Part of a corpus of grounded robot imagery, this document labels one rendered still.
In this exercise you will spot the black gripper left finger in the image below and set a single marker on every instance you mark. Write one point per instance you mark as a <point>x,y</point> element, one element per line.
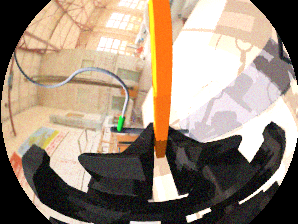
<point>136,162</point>

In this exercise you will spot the orange handle with grey tip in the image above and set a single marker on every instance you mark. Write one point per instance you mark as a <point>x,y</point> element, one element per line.
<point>162,60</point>

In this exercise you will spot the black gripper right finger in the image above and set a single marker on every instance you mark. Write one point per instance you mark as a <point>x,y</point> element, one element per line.
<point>185,156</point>

